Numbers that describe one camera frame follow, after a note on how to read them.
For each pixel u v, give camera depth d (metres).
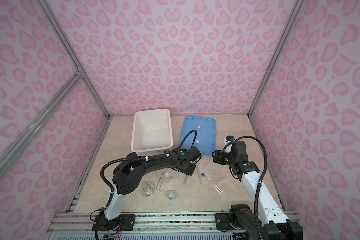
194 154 0.73
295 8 0.70
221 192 0.82
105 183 0.51
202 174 0.89
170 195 0.81
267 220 0.40
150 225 0.72
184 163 0.67
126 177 0.51
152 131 1.08
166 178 0.87
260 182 0.49
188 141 0.75
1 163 0.53
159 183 0.86
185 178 0.88
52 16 0.72
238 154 0.61
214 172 0.90
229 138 0.73
